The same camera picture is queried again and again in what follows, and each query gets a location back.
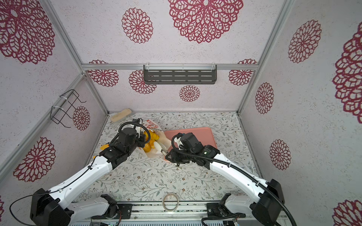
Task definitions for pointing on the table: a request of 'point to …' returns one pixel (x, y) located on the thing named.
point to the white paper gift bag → (162, 140)
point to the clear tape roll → (168, 209)
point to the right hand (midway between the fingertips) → (166, 156)
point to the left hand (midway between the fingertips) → (141, 135)
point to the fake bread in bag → (151, 137)
